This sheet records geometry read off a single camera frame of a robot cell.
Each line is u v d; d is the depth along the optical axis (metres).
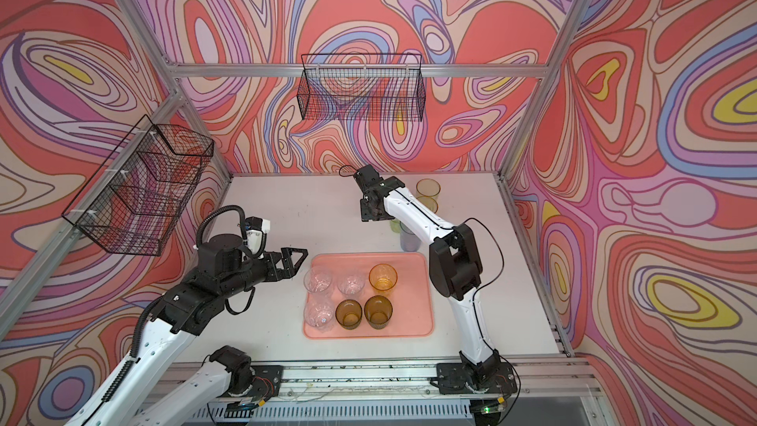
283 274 0.62
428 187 0.99
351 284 0.90
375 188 0.67
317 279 0.86
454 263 0.54
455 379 0.74
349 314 0.83
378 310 0.77
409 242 0.93
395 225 0.98
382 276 0.88
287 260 0.61
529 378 0.75
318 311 0.84
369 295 0.88
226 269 0.53
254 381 0.73
